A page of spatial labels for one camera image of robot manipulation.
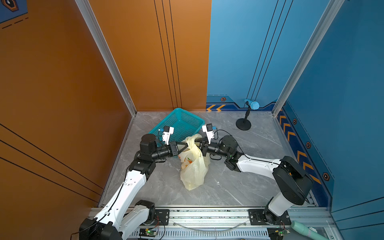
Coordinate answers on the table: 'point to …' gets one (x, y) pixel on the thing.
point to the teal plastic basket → (179, 125)
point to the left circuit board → (146, 232)
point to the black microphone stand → (244, 124)
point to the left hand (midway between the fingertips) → (189, 144)
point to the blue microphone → (254, 105)
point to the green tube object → (300, 227)
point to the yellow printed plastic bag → (194, 165)
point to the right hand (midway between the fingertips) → (190, 143)
